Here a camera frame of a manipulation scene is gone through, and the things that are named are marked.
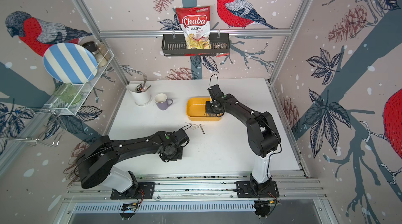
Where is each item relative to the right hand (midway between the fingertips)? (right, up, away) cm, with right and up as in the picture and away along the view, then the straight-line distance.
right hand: (207, 108), depth 95 cm
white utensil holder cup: (-45, +5, +8) cm, 46 cm away
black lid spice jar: (-58, +27, -12) cm, 65 cm away
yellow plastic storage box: (-8, -2, +10) cm, 13 cm away
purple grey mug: (-29, +4, +3) cm, 29 cm away
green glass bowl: (-65, +10, -25) cm, 70 cm away
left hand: (-15, -26, -10) cm, 32 cm away
